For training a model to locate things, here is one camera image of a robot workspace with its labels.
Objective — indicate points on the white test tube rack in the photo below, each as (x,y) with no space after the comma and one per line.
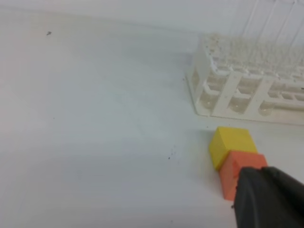
(224,88)

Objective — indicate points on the orange foam block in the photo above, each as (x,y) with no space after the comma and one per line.
(234,162)

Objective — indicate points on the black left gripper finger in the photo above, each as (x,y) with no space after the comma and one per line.
(268,198)

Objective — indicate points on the yellow foam block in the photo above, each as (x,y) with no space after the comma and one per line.
(226,139)

